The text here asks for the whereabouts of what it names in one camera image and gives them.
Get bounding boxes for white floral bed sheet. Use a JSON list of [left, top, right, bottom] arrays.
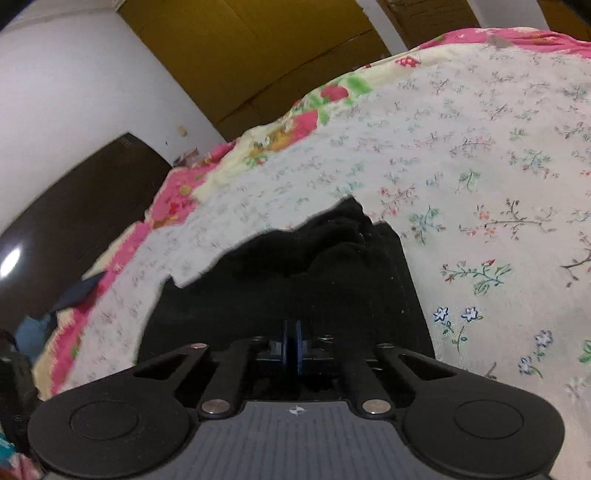
[[60, 39, 591, 480]]

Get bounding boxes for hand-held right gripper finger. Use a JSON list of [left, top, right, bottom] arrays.
[[133, 320, 293, 419], [292, 320, 459, 418]]

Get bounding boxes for pink cartoon print quilt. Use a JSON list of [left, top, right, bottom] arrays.
[[32, 27, 591, 402]]

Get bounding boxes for colourful patterned cloth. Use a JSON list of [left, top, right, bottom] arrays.
[[0, 433, 45, 480]]

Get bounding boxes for black pants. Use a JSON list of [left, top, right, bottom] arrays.
[[137, 196, 438, 403]]

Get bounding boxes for dark wooden headboard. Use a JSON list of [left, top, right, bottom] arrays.
[[0, 133, 174, 334]]

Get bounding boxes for wooden door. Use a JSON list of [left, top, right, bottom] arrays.
[[376, 0, 561, 50]]

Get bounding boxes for light blue cloth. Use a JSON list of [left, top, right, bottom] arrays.
[[15, 314, 52, 354]]

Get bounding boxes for wooden wardrobe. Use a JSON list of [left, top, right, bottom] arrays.
[[117, 0, 408, 140]]

